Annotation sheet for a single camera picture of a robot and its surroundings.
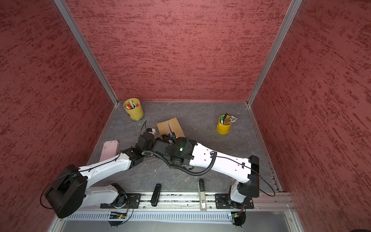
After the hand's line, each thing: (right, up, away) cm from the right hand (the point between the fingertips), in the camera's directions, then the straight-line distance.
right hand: (179, 163), depth 66 cm
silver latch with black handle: (+11, -20, +6) cm, 24 cm away
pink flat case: (-47, +1, +24) cm, 52 cm away
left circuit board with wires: (-34, -29, +7) cm, 45 cm away
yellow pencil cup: (+28, +16, +31) cm, 45 cm away
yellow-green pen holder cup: (-36, +28, +37) cm, 59 cm away
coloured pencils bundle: (+31, +20, +22) cm, 42 cm away
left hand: (-8, +5, +19) cm, 21 cm away
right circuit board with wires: (+30, -30, +5) cm, 43 cm away
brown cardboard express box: (-6, +16, +20) cm, 27 cm away
